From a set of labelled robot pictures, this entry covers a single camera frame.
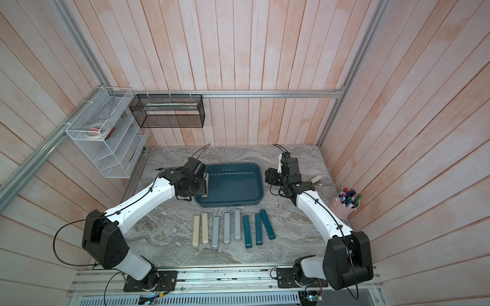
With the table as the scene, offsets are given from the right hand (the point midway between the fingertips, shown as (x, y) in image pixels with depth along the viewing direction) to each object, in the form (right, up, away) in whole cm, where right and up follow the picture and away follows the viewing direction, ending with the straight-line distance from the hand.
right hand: (270, 171), depth 87 cm
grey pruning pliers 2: (-20, -26, -2) cm, 33 cm away
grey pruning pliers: (-25, -28, -3) cm, 38 cm away
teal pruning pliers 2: (-6, -26, -1) cm, 27 cm away
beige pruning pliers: (-34, -27, -3) cm, 44 cm away
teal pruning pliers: (-11, -31, -5) cm, 33 cm away
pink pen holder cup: (+34, -14, -3) cm, 36 cm away
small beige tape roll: (+27, -5, +15) cm, 31 cm away
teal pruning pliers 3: (-2, -25, -1) cm, 25 cm away
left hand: (-32, -9, -2) cm, 34 cm away
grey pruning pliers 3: (-15, -25, -1) cm, 29 cm away
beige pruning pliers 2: (-30, -26, -1) cm, 40 cm away
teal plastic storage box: (-18, -9, +17) cm, 26 cm away
